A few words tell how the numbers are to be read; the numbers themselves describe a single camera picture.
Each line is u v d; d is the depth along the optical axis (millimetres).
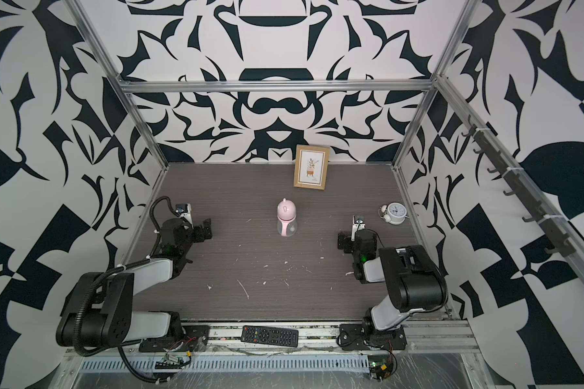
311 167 1081
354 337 731
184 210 795
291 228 959
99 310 430
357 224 832
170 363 728
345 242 878
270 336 736
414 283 457
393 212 989
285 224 870
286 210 831
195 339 731
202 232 828
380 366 711
